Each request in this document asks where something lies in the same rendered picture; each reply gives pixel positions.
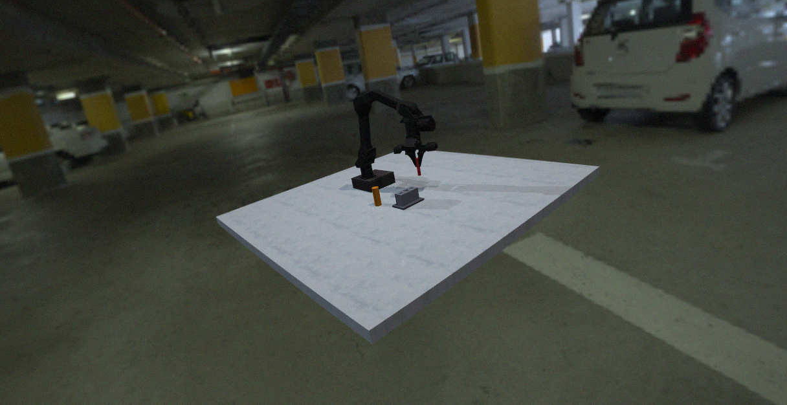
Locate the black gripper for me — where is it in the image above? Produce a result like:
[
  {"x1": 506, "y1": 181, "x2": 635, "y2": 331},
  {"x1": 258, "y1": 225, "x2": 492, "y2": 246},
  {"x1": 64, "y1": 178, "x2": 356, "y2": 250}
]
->
[{"x1": 393, "y1": 131, "x2": 438, "y2": 167}]

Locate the orange cylinder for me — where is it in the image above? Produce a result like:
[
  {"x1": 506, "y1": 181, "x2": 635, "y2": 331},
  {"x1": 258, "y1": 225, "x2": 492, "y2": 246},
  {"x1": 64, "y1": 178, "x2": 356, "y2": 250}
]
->
[{"x1": 372, "y1": 186, "x2": 382, "y2": 206}]

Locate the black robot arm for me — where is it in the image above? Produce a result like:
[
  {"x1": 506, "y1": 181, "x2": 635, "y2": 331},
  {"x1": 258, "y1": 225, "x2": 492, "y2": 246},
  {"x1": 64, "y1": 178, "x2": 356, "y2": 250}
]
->
[{"x1": 353, "y1": 89, "x2": 436, "y2": 180}]

